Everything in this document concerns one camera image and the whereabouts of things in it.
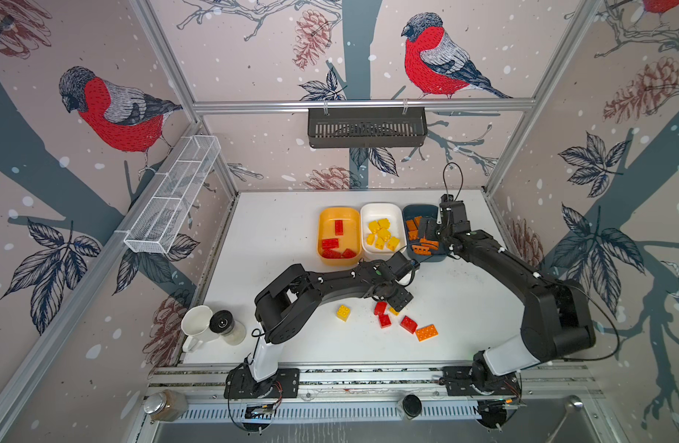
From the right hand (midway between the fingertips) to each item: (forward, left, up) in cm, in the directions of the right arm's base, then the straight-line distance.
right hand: (434, 221), depth 92 cm
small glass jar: (-54, +70, -5) cm, 89 cm away
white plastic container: (+13, +19, -11) cm, 26 cm away
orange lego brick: (-32, +4, -14) cm, 35 cm away
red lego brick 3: (-5, +29, -14) cm, 33 cm away
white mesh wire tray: (-20, +80, +17) cm, 84 cm away
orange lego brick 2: (+3, +5, -9) cm, 11 cm away
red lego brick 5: (-30, +10, -14) cm, 34 cm away
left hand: (-20, +10, -10) cm, 25 cm away
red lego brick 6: (-29, +17, -13) cm, 36 cm away
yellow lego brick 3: (+7, +20, -12) cm, 24 cm away
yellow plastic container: (+2, +33, -13) cm, 36 cm away
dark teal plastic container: (-2, +3, -13) cm, 13 cm away
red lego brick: (+6, +34, -13) cm, 36 cm away
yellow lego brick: (-28, +30, -11) cm, 43 cm away
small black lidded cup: (-35, +62, -3) cm, 72 cm away
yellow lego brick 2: (+8, +16, -12) cm, 21 cm away
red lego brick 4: (-6, +35, -12) cm, 38 cm away
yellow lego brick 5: (+1, +21, -13) cm, 25 cm away
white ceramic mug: (-35, +73, -8) cm, 81 cm away
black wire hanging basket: (+36, +26, +14) cm, 46 cm away
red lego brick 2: (-2, +36, -12) cm, 38 cm away
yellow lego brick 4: (-1, +13, -11) cm, 17 cm away
